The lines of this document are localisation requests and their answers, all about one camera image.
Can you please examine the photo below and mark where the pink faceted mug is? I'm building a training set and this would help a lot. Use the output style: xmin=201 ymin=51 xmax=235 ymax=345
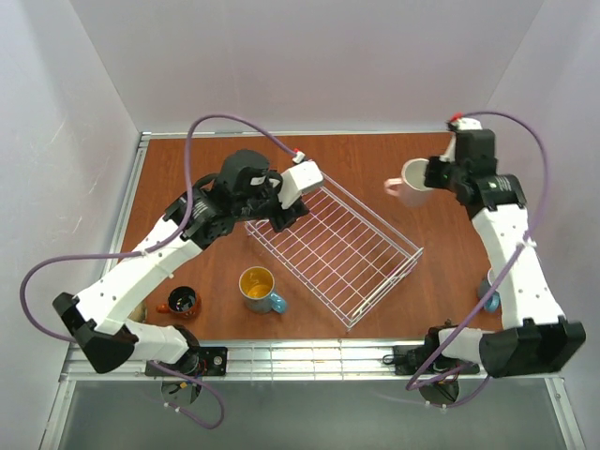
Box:
xmin=383 ymin=158 xmax=434 ymax=207

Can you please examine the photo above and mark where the blue butterfly mug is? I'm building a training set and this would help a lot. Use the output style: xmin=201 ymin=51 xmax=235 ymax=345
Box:
xmin=238 ymin=266 xmax=288 ymax=314

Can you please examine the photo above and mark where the brown orange glazed mug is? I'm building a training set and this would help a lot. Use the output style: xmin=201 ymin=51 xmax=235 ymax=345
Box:
xmin=156 ymin=286 xmax=202 ymax=319

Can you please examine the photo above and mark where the blue mug white interior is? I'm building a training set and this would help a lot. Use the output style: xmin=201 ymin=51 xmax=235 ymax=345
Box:
xmin=476 ymin=269 xmax=502 ymax=314

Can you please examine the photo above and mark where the cream round ceramic mug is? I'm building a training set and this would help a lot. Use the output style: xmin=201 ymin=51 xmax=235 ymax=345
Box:
xmin=128 ymin=302 xmax=147 ymax=323

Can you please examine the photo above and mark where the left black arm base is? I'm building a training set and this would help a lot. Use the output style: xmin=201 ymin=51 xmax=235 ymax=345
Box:
xmin=159 ymin=347 xmax=228 ymax=407

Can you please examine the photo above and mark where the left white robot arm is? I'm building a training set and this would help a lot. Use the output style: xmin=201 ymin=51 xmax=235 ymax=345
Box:
xmin=52 ymin=149 xmax=323 ymax=375

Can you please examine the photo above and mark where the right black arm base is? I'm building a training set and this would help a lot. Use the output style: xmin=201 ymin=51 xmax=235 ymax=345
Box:
xmin=382 ymin=345 xmax=480 ymax=405

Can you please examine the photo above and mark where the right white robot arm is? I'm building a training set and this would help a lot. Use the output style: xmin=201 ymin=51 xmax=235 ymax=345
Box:
xmin=425 ymin=129 xmax=586 ymax=378

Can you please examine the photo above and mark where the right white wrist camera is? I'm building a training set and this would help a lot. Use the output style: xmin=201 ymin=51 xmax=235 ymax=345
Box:
xmin=440 ymin=113 xmax=483 ymax=162

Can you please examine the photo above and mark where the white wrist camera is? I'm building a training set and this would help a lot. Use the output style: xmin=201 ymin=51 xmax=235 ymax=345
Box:
xmin=277 ymin=160 xmax=324 ymax=210
xmin=440 ymin=113 xmax=483 ymax=162

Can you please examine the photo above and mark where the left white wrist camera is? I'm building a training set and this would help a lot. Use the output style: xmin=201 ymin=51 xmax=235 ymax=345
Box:
xmin=277 ymin=160 xmax=324 ymax=210

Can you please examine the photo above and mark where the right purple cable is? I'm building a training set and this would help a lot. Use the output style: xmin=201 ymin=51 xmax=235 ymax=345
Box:
xmin=405 ymin=110 xmax=549 ymax=412

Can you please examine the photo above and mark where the purple cable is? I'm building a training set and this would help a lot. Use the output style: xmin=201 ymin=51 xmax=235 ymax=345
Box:
xmin=21 ymin=113 xmax=306 ymax=428
xmin=405 ymin=110 xmax=549 ymax=412

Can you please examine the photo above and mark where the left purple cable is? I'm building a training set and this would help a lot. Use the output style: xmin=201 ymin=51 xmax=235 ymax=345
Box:
xmin=21 ymin=113 xmax=306 ymax=428

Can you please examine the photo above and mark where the white wire dish rack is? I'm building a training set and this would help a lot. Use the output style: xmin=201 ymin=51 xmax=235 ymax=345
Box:
xmin=245 ymin=176 xmax=424 ymax=331

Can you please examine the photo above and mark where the aluminium front rail frame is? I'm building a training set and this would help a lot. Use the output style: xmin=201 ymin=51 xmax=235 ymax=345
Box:
xmin=64 ymin=132 xmax=564 ymax=449

